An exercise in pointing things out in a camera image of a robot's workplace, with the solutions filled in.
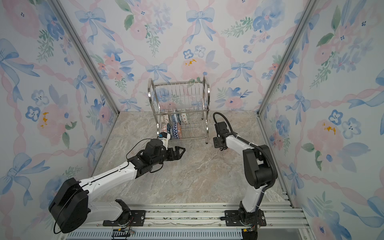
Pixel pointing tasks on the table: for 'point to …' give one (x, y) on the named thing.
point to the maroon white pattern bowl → (166, 119)
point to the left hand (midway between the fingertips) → (181, 149)
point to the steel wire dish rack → (181, 109)
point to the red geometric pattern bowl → (164, 128)
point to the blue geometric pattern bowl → (168, 130)
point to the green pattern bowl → (185, 118)
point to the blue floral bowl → (176, 118)
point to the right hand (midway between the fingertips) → (222, 141)
